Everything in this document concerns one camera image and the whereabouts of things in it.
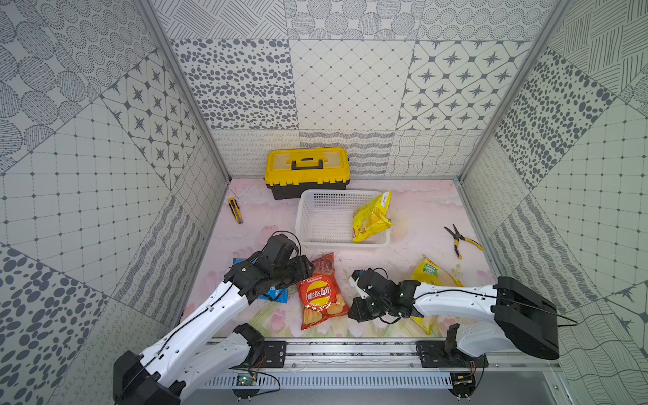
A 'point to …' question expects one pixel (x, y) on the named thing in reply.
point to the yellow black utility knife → (235, 210)
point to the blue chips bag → (274, 294)
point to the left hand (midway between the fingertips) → (309, 265)
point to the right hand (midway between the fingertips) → (351, 316)
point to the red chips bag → (321, 294)
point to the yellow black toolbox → (289, 171)
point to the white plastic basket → (324, 218)
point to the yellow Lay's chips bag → (427, 271)
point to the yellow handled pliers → (456, 236)
